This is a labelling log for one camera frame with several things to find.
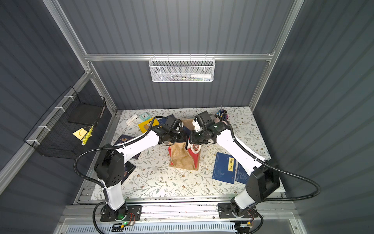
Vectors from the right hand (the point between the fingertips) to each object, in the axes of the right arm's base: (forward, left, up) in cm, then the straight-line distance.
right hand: (191, 140), depth 79 cm
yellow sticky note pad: (-1, +57, +7) cm, 57 cm away
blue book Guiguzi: (-13, -30, -19) cm, 38 cm away
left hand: (+3, +1, -7) cm, 7 cm away
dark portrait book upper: (+13, +48, -18) cm, 53 cm away
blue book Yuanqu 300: (-8, -21, -20) cm, 30 cm away
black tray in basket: (+11, +59, +9) cm, 60 cm away
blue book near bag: (+12, +4, -7) cm, 14 cm away
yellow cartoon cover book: (+24, +36, -18) cm, 46 cm away
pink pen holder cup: (+23, -23, -7) cm, 34 cm away
